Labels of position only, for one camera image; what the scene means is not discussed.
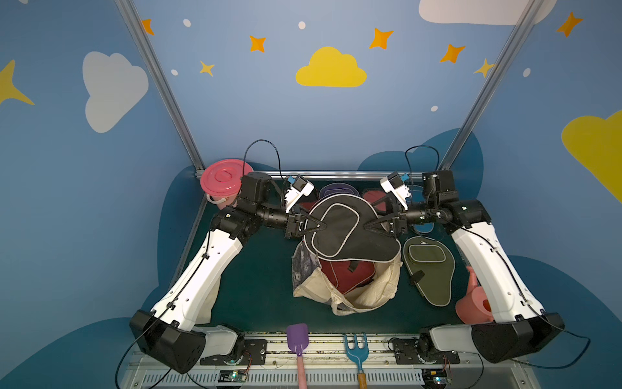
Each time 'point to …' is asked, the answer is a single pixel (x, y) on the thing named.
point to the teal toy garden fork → (359, 356)
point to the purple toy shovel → (297, 339)
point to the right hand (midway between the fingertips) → (371, 216)
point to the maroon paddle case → (345, 279)
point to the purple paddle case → (338, 188)
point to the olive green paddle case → (431, 262)
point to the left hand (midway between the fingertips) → (324, 225)
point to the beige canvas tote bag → (311, 279)
